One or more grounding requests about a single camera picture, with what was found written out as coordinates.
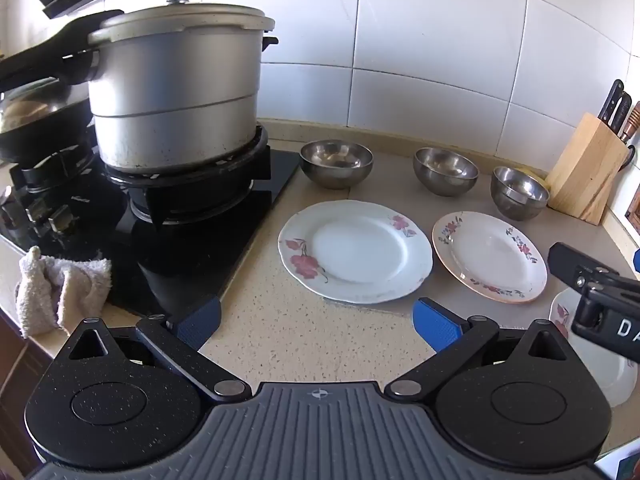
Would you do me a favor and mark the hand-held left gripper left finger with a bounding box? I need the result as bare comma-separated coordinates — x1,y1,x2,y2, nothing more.
65,296,253,403

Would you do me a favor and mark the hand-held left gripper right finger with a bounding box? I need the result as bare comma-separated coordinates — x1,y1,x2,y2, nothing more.
384,297,572,403

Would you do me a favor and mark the small white floral plate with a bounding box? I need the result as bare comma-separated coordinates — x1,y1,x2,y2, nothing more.
549,287,638,408

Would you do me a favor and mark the small steel bowl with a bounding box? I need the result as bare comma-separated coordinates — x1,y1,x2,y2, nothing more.
490,166,551,222

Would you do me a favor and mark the orange-rimmed floral plate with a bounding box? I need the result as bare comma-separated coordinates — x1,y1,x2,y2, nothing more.
431,211,548,305

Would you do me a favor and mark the large white floral plate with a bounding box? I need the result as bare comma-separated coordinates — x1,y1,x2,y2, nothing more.
278,200,434,305

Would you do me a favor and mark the medium steel bowl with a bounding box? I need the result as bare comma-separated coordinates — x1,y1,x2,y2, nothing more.
413,147,480,197

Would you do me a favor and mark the large steel bowl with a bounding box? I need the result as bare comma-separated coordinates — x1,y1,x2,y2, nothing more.
299,140,374,190

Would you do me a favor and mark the wooden knife block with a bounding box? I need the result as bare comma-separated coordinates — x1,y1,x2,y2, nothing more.
544,112,632,226

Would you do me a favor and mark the black gas stove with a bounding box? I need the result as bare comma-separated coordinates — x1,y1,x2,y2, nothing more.
0,125,301,318

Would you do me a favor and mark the white towel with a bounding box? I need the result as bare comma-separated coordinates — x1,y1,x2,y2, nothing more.
15,246,112,338

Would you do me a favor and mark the brown base cabinet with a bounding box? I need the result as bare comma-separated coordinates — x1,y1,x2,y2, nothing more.
0,305,51,466

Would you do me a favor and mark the silver pressure cooker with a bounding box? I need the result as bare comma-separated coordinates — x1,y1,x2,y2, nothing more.
0,0,279,175

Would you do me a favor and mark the black wok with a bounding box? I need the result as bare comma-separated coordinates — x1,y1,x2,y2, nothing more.
0,105,97,163

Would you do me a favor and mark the glass pan lid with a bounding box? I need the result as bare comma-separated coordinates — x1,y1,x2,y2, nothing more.
0,77,91,133

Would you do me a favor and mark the brown-handled sharpening steel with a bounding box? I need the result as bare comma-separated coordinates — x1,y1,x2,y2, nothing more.
620,101,640,143

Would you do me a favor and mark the black-handled knife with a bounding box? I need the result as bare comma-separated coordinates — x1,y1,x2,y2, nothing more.
597,79,625,128
612,92,632,132

